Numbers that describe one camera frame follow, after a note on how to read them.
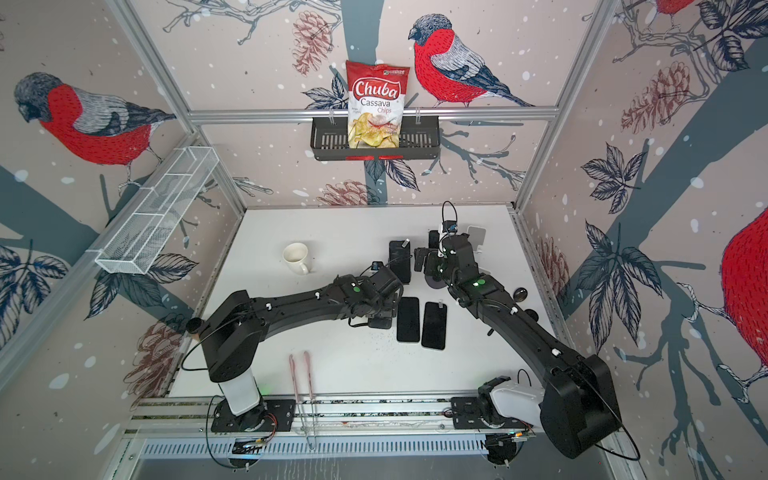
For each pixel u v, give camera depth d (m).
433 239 0.94
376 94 0.83
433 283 0.98
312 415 0.76
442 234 0.73
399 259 0.96
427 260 0.73
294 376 0.80
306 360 0.81
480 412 0.73
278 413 0.73
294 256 0.98
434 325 0.90
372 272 0.80
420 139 1.01
